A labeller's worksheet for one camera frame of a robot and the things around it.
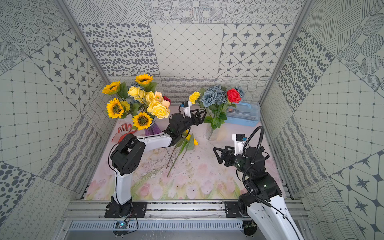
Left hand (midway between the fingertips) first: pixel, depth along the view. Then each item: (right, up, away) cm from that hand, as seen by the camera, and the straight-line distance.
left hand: (209, 112), depth 82 cm
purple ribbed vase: (-35, -11, +11) cm, 38 cm away
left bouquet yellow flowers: (-38, +6, -6) cm, 39 cm away
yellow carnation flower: (-9, +8, -4) cm, 12 cm away
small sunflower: (-7, -20, +14) cm, 25 cm away
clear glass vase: (+3, -14, +13) cm, 20 cm away
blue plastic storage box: (+30, +1, +25) cm, 39 cm away
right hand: (+4, -19, -11) cm, 22 cm away
